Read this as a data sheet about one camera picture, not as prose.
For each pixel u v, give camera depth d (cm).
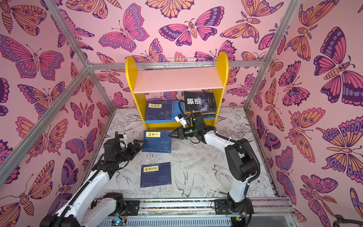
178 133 78
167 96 116
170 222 70
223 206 73
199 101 92
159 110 97
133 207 73
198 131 71
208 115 94
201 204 77
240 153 53
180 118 80
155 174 84
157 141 83
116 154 63
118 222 72
